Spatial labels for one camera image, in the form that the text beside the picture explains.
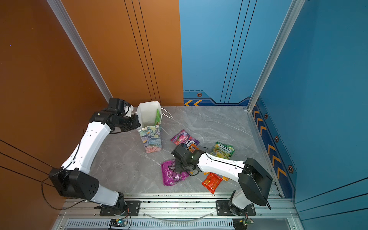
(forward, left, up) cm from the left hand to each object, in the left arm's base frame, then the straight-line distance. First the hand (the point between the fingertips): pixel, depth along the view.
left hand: (141, 122), depth 80 cm
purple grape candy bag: (-24, -18, -16) cm, 34 cm away
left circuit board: (-44, +7, -25) cm, 51 cm away
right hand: (-19, -20, -17) cm, 33 cm away
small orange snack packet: (-23, -49, -23) cm, 58 cm away
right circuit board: (-44, -54, -25) cm, 74 cm away
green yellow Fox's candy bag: (-6, -49, -21) cm, 54 cm away
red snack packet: (-25, -41, -22) cm, 53 cm away
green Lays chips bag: (+7, -8, -4) cm, 11 cm away
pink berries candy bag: (+3, -24, -20) cm, 31 cm away
